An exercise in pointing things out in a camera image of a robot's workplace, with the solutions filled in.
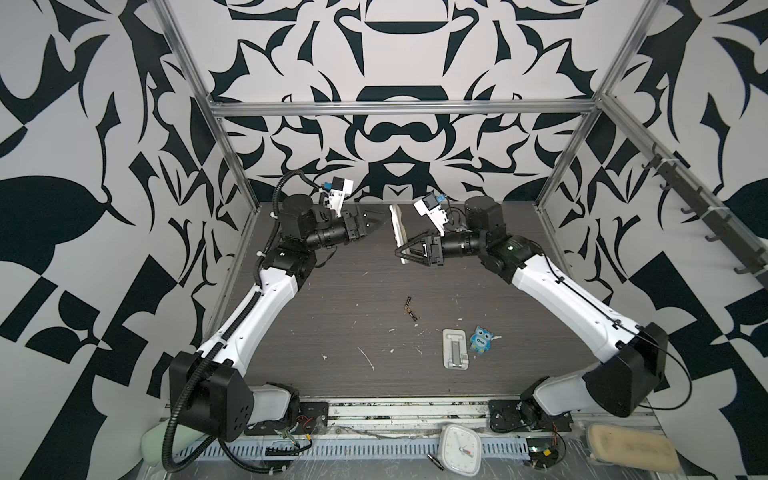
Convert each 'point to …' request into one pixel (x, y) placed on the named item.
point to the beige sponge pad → (631, 447)
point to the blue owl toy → (481, 340)
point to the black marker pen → (436, 462)
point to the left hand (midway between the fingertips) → (388, 213)
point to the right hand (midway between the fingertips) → (401, 251)
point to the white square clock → (460, 449)
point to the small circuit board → (542, 452)
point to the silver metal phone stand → (455, 353)
